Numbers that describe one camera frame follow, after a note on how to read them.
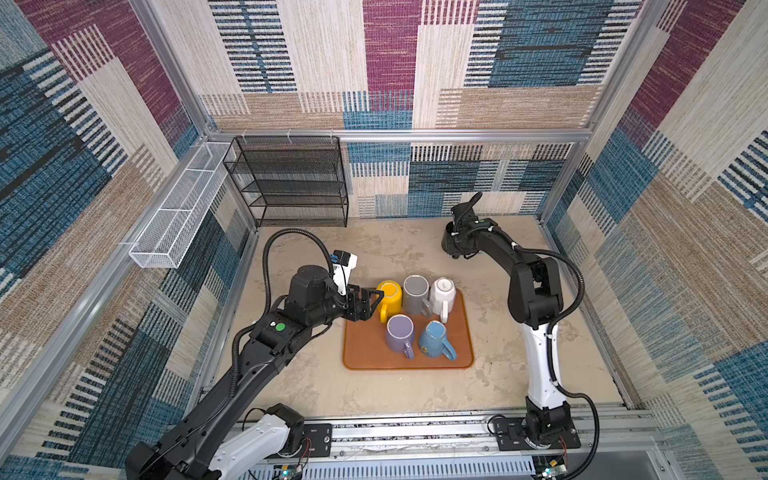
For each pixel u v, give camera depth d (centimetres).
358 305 63
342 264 63
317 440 73
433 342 81
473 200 94
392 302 89
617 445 73
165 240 92
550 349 62
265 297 59
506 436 73
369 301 64
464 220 85
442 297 89
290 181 109
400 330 83
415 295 87
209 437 41
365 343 89
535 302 61
